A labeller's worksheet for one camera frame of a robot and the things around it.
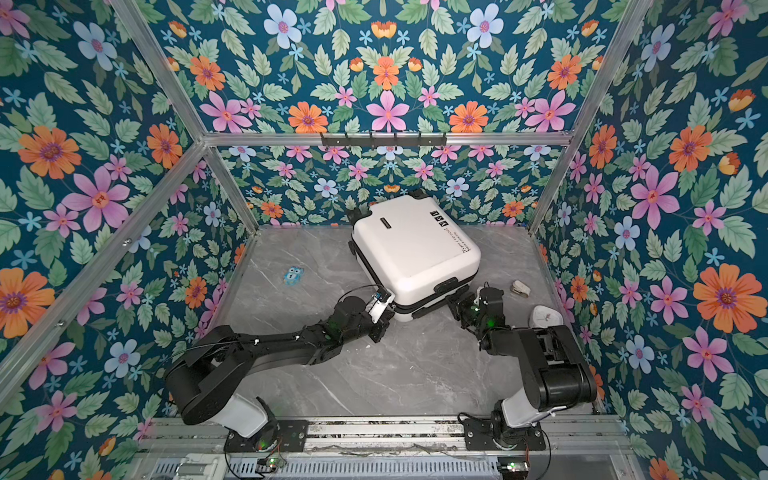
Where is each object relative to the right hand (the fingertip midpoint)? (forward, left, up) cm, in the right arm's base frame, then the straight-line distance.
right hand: (445, 294), depth 91 cm
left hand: (-7, +14, +4) cm, 17 cm away
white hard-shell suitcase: (+7, +10, +13) cm, 17 cm away
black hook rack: (+38, +19, +30) cm, 52 cm away
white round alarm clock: (-5, -31, -6) cm, 32 cm away
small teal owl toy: (+12, +52, -6) cm, 54 cm away
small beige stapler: (+5, -26, -5) cm, 27 cm away
